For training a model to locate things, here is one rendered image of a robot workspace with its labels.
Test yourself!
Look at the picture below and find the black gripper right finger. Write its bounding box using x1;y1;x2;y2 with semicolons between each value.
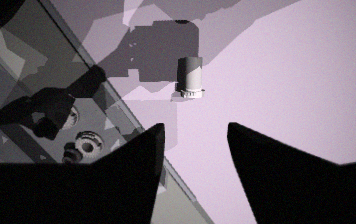
227;122;356;224

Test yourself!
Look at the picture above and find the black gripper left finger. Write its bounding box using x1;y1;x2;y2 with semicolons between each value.
0;123;165;224

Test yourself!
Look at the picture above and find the white cylinder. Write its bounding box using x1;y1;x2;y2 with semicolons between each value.
181;57;205;98

